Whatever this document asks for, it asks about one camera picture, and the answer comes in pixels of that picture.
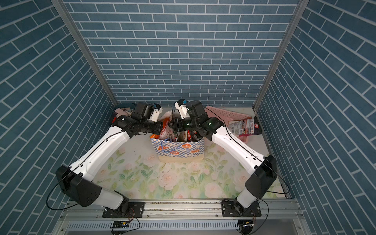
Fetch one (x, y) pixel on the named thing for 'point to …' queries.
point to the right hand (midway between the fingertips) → (172, 123)
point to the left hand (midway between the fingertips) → (166, 126)
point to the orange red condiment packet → (167, 132)
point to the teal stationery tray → (125, 109)
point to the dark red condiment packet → (189, 135)
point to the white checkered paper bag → (168, 150)
